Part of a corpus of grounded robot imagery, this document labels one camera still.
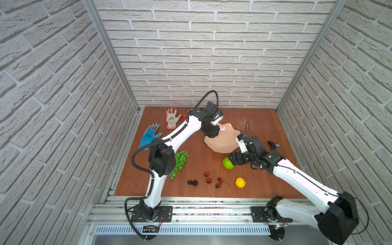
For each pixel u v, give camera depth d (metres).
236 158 0.71
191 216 0.74
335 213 0.38
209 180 0.83
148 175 0.55
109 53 0.85
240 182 0.79
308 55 0.88
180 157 0.89
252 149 0.62
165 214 0.73
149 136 1.03
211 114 0.69
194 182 0.83
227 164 0.85
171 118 1.12
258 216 0.73
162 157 0.51
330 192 0.43
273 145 0.97
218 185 0.83
